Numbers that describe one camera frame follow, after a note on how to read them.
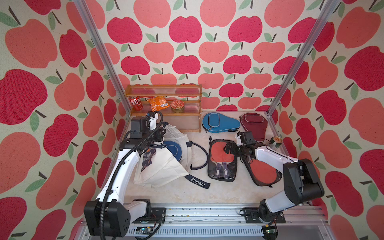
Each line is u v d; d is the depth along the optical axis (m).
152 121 0.70
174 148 0.93
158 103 1.00
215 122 1.09
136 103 0.96
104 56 0.88
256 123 1.09
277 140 0.91
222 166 0.90
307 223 0.74
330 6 0.69
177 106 0.99
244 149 0.72
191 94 1.09
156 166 0.73
